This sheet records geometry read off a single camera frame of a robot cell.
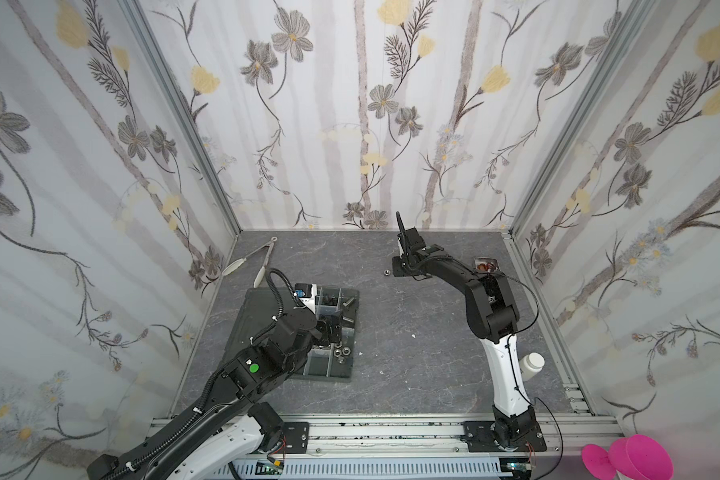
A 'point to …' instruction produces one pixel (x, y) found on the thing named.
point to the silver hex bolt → (349, 301)
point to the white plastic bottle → (531, 365)
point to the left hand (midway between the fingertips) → (324, 306)
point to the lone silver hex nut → (338, 345)
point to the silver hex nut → (387, 272)
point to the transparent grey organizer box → (333, 362)
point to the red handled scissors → (485, 267)
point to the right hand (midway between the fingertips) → (394, 256)
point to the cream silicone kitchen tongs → (260, 274)
